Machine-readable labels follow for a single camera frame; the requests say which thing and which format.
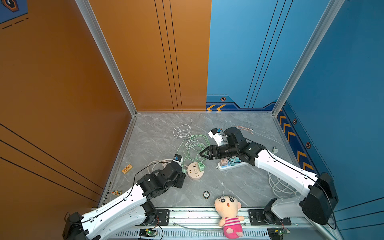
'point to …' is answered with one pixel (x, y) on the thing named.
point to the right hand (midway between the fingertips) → (204, 153)
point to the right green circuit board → (283, 231)
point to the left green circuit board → (151, 232)
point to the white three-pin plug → (275, 150)
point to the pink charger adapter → (223, 162)
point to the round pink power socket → (193, 172)
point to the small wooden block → (127, 169)
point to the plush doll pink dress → (227, 207)
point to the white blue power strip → (227, 167)
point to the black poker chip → (206, 194)
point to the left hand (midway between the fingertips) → (183, 172)
